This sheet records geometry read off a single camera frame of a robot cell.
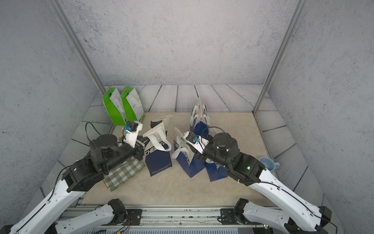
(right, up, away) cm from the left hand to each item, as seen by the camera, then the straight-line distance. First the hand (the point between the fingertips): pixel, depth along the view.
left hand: (152, 137), depth 60 cm
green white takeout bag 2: (-24, +18, +38) cm, 49 cm away
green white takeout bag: (-35, +19, +36) cm, 54 cm away
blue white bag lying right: (+29, -19, +16) cm, 38 cm away
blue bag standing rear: (+22, +7, +31) cm, 38 cm away
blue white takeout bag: (+13, -10, +17) cm, 24 cm away
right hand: (+16, -1, 0) cm, 16 cm away
